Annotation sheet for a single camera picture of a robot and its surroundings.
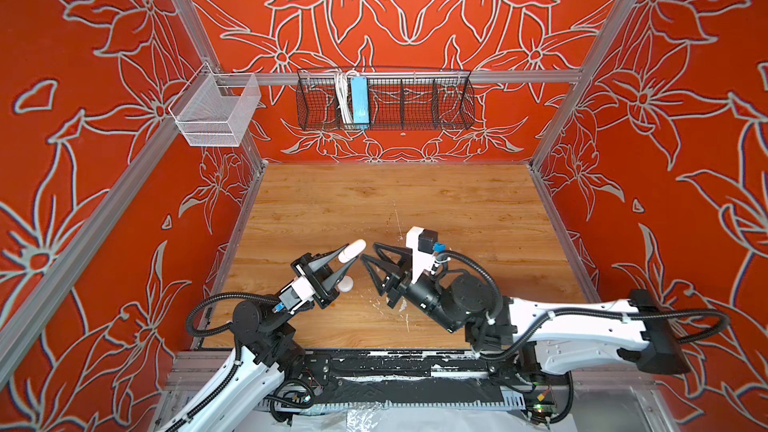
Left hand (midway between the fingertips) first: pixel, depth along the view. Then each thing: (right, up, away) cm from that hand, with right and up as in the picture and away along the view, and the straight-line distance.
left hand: (347, 250), depth 52 cm
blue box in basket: (0, +37, +38) cm, 53 cm away
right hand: (+3, -1, +1) cm, 3 cm away
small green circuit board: (+44, -41, +16) cm, 62 cm away
